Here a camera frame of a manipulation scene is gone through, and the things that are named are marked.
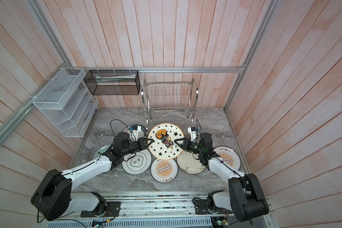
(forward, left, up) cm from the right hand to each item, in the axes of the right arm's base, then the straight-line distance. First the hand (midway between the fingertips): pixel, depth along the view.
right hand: (175, 141), depth 82 cm
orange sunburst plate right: (0, -37, -17) cm, 41 cm away
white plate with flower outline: (-8, +23, -16) cm, 29 cm away
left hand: (-2, +12, +1) cm, 12 cm away
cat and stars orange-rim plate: (-3, +6, 0) cm, 7 cm away
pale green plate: (+1, +51, -14) cm, 53 cm away
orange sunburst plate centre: (-12, +6, -15) cm, 21 cm away
